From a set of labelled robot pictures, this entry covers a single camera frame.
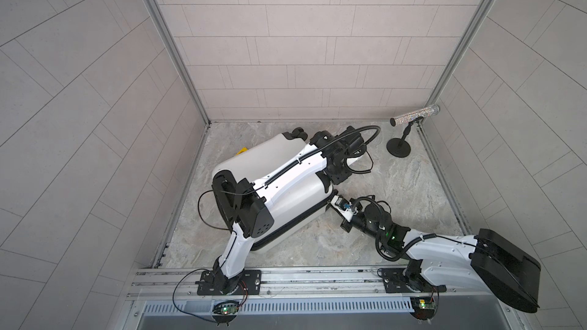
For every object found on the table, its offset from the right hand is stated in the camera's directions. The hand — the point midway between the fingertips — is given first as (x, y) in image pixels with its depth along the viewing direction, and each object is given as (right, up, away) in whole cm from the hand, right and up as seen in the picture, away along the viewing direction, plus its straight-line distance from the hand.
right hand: (331, 204), depth 80 cm
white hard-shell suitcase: (-27, +15, 0) cm, 31 cm away
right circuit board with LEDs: (+27, -28, -12) cm, 40 cm away
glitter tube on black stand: (+35, +19, +25) cm, 47 cm away
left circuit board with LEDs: (-31, -25, -15) cm, 43 cm away
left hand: (+4, +11, -1) cm, 11 cm away
